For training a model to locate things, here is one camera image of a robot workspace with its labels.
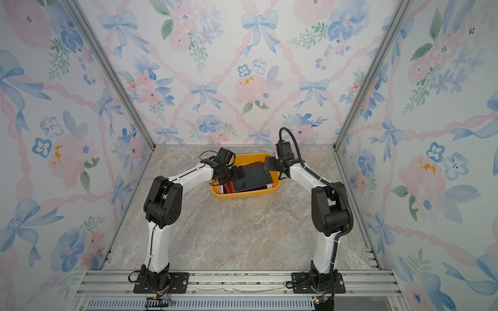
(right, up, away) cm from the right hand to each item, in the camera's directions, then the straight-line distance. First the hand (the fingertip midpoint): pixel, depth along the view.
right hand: (273, 158), depth 102 cm
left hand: (-17, -9, -3) cm, 19 cm away
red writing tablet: (-9, -9, +1) cm, 13 cm away
